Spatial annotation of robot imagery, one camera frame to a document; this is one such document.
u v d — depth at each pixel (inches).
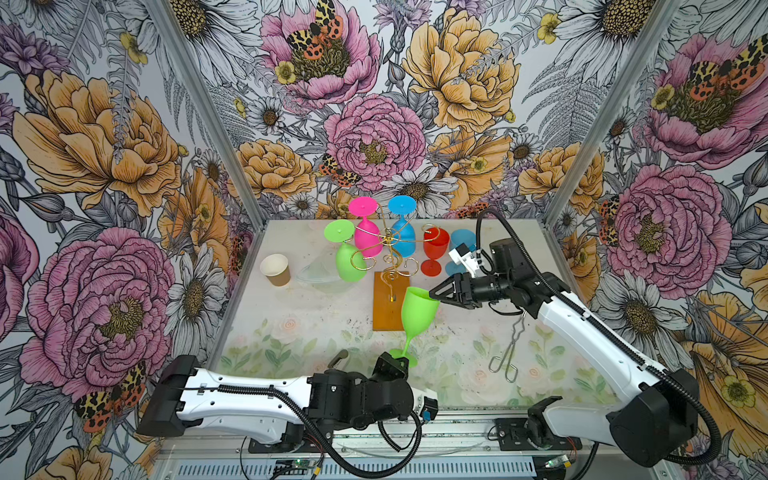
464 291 25.6
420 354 35.0
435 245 37.9
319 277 40.6
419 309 26.5
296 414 17.6
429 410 22.7
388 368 23.9
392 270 33.7
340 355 33.8
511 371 33.5
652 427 15.5
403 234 33.6
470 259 27.7
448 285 26.8
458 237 37.7
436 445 29.3
